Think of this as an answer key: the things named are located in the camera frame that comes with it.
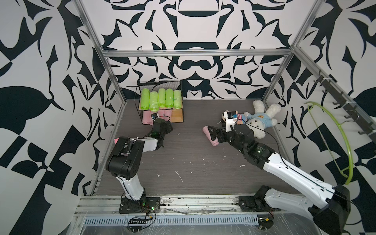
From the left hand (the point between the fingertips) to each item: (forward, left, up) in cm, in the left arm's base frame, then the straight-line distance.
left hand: (166, 121), depth 98 cm
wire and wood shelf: (+8, -7, -3) cm, 11 cm away
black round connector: (-56, -50, -9) cm, 76 cm away
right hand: (-17, -27, +19) cm, 37 cm away
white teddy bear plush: (-3, -61, +2) cm, 61 cm away
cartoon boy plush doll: (+1, -51, -1) cm, 52 cm away
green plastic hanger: (-43, -75, +22) cm, 89 cm away
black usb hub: (-53, +12, -11) cm, 55 cm away
